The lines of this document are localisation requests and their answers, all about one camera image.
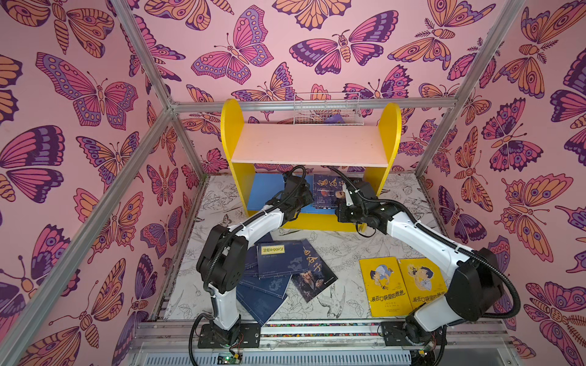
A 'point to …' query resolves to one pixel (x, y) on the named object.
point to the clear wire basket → (328, 117)
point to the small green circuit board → (226, 358)
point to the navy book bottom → (260, 304)
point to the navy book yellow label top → (275, 258)
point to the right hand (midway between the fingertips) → (337, 208)
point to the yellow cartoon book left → (386, 290)
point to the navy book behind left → (251, 262)
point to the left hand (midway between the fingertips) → (313, 190)
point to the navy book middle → (273, 285)
